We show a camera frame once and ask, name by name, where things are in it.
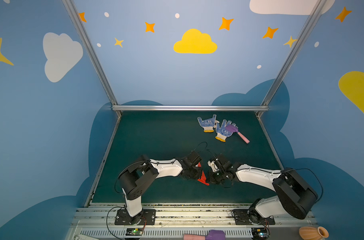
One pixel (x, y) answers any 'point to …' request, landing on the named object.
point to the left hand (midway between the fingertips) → (202, 177)
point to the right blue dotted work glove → (222, 133)
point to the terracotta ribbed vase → (312, 233)
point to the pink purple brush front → (213, 234)
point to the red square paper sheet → (203, 178)
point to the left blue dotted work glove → (208, 124)
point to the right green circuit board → (259, 233)
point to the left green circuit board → (134, 231)
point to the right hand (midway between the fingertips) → (206, 180)
